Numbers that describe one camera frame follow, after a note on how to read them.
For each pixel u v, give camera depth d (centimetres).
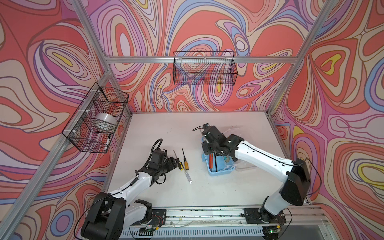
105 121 70
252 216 73
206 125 72
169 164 78
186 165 90
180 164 90
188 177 87
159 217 73
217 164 91
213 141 59
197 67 99
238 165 82
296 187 41
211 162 93
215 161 93
